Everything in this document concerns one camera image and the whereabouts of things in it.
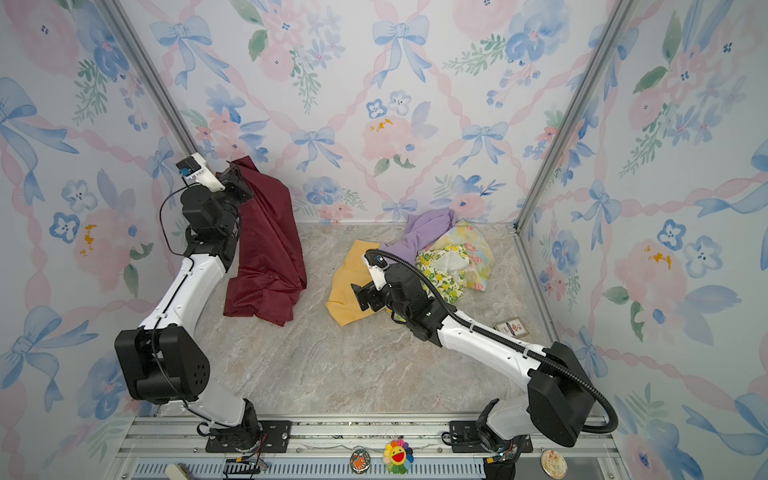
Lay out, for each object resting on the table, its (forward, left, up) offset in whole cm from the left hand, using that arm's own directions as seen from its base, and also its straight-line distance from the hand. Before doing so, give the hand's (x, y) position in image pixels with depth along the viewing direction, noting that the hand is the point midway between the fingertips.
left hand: (237, 158), depth 73 cm
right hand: (-18, -32, -22) cm, 43 cm away
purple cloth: (+16, -49, -39) cm, 65 cm away
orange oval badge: (-57, -31, -44) cm, 78 cm away
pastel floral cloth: (+12, -65, -38) cm, 76 cm away
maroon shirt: (-8, 0, -34) cm, 35 cm away
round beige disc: (-57, -76, -44) cm, 105 cm away
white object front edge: (-60, +11, -42) cm, 74 cm away
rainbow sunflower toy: (-56, -40, -43) cm, 81 cm away
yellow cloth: (-5, -25, -40) cm, 47 cm away
